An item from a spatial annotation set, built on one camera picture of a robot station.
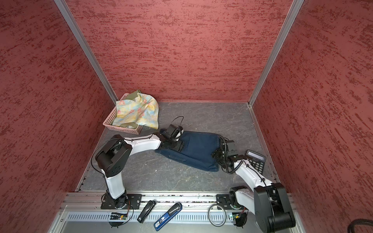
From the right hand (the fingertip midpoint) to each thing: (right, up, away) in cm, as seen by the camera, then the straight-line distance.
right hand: (212, 159), depth 88 cm
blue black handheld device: (-23, -20, -21) cm, 37 cm away
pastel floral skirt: (-51, +32, +20) cm, 63 cm away
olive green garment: (-61, +44, +26) cm, 79 cm away
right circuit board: (+11, -24, -18) cm, 32 cm away
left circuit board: (-52, -24, -16) cm, 59 cm away
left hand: (-22, +7, +6) cm, 24 cm away
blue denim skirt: (-9, +5, +4) cm, 11 cm away
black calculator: (+27, -1, -1) cm, 27 cm away
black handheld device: (-35, -19, -20) cm, 45 cm away
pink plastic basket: (-73, +22, +13) cm, 78 cm away
